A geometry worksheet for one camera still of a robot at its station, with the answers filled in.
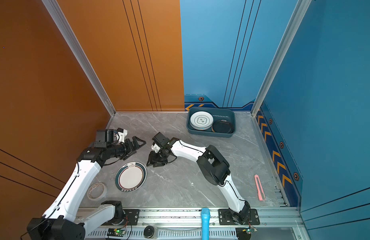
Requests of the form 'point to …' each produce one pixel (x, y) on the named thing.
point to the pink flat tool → (260, 190)
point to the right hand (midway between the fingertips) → (148, 165)
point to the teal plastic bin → (226, 113)
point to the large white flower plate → (201, 120)
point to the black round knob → (148, 232)
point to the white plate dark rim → (130, 177)
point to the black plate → (222, 126)
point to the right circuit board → (249, 230)
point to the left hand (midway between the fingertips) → (141, 144)
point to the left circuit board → (118, 232)
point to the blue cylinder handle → (205, 214)
